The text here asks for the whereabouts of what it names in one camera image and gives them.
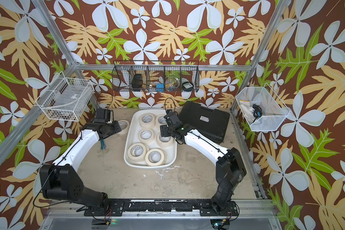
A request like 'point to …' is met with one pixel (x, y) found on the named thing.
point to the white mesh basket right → (274, 111)
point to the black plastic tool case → (212, 123)
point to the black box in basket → (137, 82)
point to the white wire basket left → (66, 99)
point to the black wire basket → (156, 76)
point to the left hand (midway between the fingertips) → (118, 126)
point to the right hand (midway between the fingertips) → (165, 127)
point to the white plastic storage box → (132, 116)
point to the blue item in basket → (160, 87)
